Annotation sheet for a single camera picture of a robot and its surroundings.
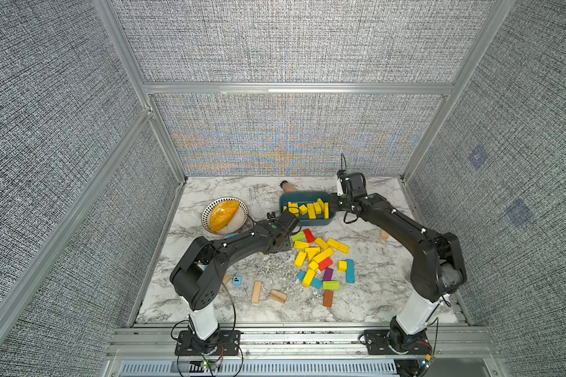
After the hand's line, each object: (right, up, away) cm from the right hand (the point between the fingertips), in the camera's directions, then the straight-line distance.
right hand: (334, 192), depth 91 cm
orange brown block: (-4, -37, -10) cm, 39 cm away
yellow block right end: (+3, -22, +4) cm, 22 cm away
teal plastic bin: (-8, -2, +20) cm, 22 cm away
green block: (-13, -18, +6) cm, 23 cm away
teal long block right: (+5, -30, -3) cm, 30 cm away
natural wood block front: (-29, -36, -7) cm, 47 cm away
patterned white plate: (-39, -12, +7) cm, 41 cm away
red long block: (-9, -18, +6) cm, 21 cm away
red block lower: (-3, -27, -2) cm, 27 cm away
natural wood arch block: (-22, -36, -9) cm, 43 cm away
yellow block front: (-11, -32, -6) cm, 34 cm away
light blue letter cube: (-36, -32, -6) cm, 49 cm away
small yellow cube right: (+3, -28, -2) cm, 28 cm away
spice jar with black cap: (-17, +3, +22) cm, 28 cm away
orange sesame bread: (-45, -9, +6) cm, 46 cm away
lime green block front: (-2, -34, -7) cm, 34 cm away
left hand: (-19, -20, -1) cm, 27 cm away
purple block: (-3, -31, -3) cm, 31 cm away
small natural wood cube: (+6, -12, -32) cm, 34 cm away
